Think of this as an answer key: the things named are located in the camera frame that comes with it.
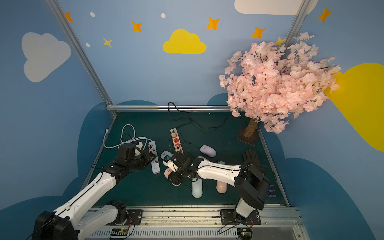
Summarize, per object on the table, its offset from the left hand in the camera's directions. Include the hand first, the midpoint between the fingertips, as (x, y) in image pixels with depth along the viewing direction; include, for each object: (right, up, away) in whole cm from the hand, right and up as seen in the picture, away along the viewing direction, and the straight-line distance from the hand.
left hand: (157, 153), depth 82 cm
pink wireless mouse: (+36, -19, +2) cm, 41 cm away
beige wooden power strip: (+8, +5, +20) cm, 22 cm away
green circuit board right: (+46, -38, -9) cm, 61 cm away
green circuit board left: (-16, -37, -9) cm, 41 cm away
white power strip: (-3, -8, +8) cm, 12 cm away
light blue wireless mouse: (+22, -19, 0) cm, 29 cm away
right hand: (+9, -12, +1) cm, 15 cm away
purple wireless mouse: (+30, -1, +16) cm, 34 cm away
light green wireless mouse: (+1, -3, +14) cm, 14 cm away
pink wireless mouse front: (+6, -10, -2) cm, 12 cm away
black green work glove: (+57, -5, +14) cm, 59 cm away
